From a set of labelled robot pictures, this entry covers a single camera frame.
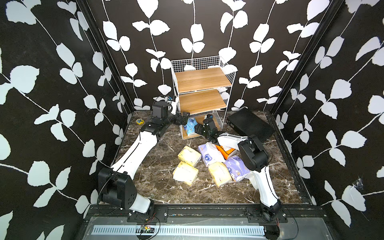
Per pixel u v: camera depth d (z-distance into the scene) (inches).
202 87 29.5
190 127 40.9
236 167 33.1
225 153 35.6
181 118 28.6
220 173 33.0
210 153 35.6
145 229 27.6
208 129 32.2
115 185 16.3
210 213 30.0
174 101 27.4
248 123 56.2
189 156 35.6
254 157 22.8
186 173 32.9
